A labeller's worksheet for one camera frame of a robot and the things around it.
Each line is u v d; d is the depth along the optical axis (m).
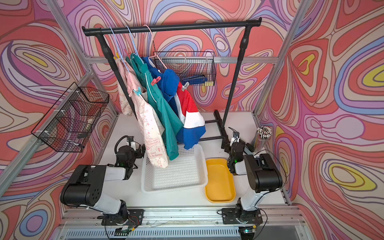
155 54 0.87
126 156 0.72
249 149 0.93
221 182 0.85
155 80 0.53
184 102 0.61
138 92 0.57
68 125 0.75
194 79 0.91
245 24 0.56
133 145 0.82
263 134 0.85
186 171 0.89
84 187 0.45
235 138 0.80
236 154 0.73
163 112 0.57
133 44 0.84
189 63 0.94
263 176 0.47
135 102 0.76
